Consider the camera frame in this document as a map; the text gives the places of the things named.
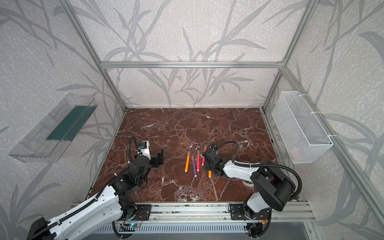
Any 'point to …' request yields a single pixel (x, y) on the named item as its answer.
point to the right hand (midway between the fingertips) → (207, 158)
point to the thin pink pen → (203, 158)
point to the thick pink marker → (198, 161)
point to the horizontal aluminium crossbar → (191, 65)
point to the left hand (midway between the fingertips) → (158, 146)
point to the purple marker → (194, 168)
